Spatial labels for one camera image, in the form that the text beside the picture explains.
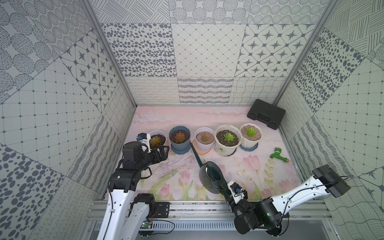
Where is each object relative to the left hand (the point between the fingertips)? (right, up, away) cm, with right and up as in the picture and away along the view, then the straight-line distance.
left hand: (160, 146), depth 72 cm
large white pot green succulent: (+36, +2, +16) cm, 40 cm away
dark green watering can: (+25, -14, 0) cm, 29 cm away
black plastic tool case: (+71, +18, +39) cm, 83 cm away
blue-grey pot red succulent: (+8, +1, +18) cm, 20 cm away
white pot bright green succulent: (+51, +4, +18) cm, 55 cm away
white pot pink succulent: (+23, +2, +17) cm, 29 cm away
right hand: (+33, -22, +2) cm, 39 cm away
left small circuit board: (-6, -38, -1) cm, 39 cm away
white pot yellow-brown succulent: (-6, +2, +17) cm, 18 cm away
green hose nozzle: (+70, -7, +22) cm, 73 cm away
